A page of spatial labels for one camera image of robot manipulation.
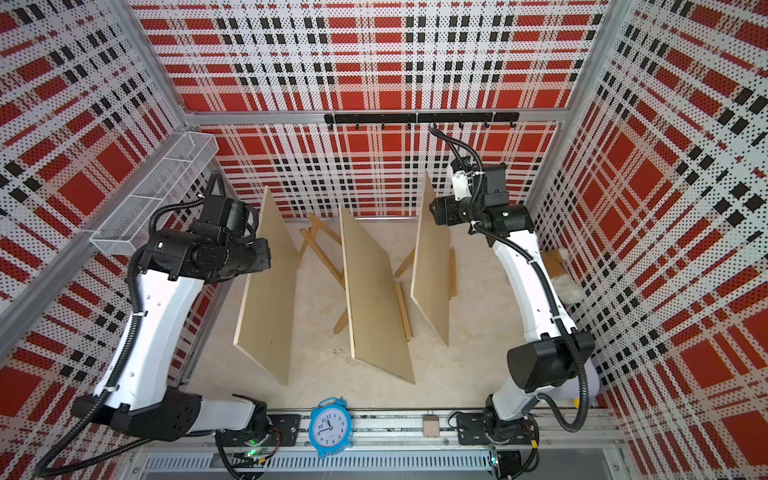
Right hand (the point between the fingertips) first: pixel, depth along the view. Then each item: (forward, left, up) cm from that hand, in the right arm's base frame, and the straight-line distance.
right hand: (447, 204), depth 75 cm
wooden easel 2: (-18, +29, -28) cm, 45 cm away
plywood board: (-12, +4, -16) cm, 20 cm away
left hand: (-15, +43, -2) cm, 46 cm away
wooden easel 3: (0, -5, -30) cm, 30 cm away
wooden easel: (+3, +39, -14) cm, 42 cm away
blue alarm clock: (-45, +30, -32) cm, 63 cm away
